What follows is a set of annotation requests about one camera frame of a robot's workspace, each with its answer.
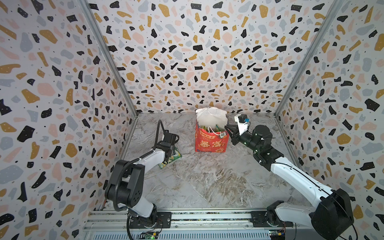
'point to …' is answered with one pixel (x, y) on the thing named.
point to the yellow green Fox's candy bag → (176, 154)
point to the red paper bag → (210, 134)
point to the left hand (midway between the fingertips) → (166, 146)
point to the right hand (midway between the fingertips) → (225, 123)
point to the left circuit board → (148, 235)
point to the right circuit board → (277, 234)
